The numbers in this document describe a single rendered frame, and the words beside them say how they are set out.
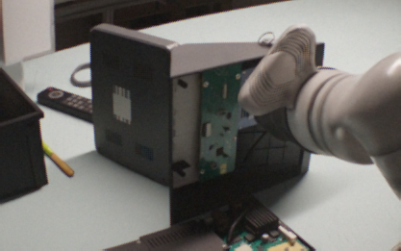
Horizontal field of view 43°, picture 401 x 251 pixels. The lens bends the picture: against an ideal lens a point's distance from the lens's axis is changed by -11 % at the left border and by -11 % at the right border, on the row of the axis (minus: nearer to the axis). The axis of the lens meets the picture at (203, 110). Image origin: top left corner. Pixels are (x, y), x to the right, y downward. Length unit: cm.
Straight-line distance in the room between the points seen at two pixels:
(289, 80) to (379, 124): 17
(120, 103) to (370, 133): 52
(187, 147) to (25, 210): 25
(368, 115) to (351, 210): 48
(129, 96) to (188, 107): 12
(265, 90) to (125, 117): 36
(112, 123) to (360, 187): 38
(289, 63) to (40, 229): 41
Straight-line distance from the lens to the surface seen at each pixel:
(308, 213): 77
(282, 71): 47
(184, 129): 69
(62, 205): 77
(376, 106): 32
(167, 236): 67
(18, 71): 107
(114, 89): 79
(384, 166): 34
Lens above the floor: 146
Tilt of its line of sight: 27 degrees down
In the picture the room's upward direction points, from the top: 2 degrees clockwise
